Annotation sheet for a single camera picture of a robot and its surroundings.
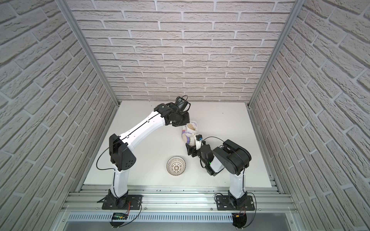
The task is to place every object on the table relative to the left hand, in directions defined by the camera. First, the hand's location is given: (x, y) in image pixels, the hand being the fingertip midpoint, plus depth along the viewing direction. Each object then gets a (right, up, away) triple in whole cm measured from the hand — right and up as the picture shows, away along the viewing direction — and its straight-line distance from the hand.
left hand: (188, 117), depth 84 cm
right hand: (0, -18, +8) cm, 19 cm away
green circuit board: (-35, -51, -12) cm, 63 cm away
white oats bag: (0, -9, -1) cm, 9 cm away
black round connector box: (+26, -52, -13) cm, 60 cm away
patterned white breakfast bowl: (-7, -30, +1) cm, 31 cm away
